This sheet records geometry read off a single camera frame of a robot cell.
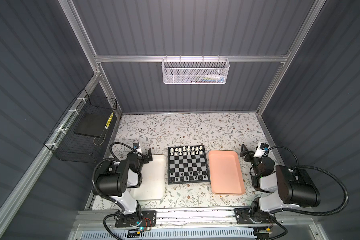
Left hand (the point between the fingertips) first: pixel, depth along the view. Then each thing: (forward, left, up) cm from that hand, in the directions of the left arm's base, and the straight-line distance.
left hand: (141, 149), depth 93 cm
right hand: (-6, -67, +6) cm, 68 cm away
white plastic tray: (-22, -8, -6) cm, 24 cm away
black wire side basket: (-5, +24, +22) cm, 33 cm away
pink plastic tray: (-16, -53, -10) cm, 56 cm away
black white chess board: (-10, -29, -4) cm, 31 cm away
